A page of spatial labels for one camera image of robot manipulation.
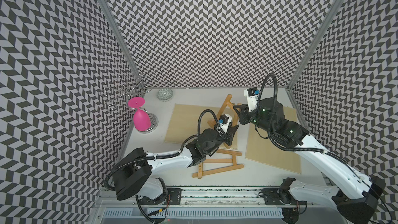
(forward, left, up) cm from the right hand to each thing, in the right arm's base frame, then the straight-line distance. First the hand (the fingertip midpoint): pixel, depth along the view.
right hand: (236, 109), depth 69 cm
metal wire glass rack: (+35, +66, -21) cm, 78 cm away
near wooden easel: (-20, +17, -26) cm, 37 cm away
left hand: (-3, -1, -8) cm, 9 cm away
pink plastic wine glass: (+1, +47, -11) cm, 48 cm away
